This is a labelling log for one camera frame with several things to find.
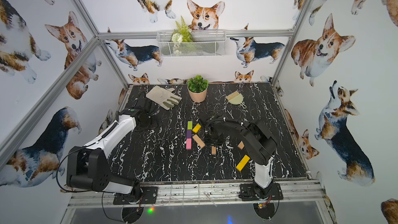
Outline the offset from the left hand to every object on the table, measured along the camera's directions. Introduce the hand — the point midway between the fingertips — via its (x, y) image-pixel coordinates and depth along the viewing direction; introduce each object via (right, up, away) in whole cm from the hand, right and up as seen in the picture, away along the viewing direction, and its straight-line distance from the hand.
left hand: (156, 122), depth 88 cm
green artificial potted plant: (+23, +23, +13) cm, 35 cm away
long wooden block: (+24, -11, +3) cm, 27 cm away
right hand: (+31, -13, +1) cm, 33 cm away
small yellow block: (+23, -5, +9) cm, 25 cm away
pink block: (+18, -13, +2) cm, 22 cm away
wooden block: (+48, -13, +1) cm, 50 cm away
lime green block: (+18, -3, +10) cm, 21 cm away
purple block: (+18, -8, +7) cm, 21 cm away
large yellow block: (+48, -21, -4) cm, 53 cm away
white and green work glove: (-1, +14, +25) cm, 28 cm away
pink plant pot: (+22, +15, +16) cm, 31 cm away
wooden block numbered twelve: (+33, -15, 0) cm, 36 cm away
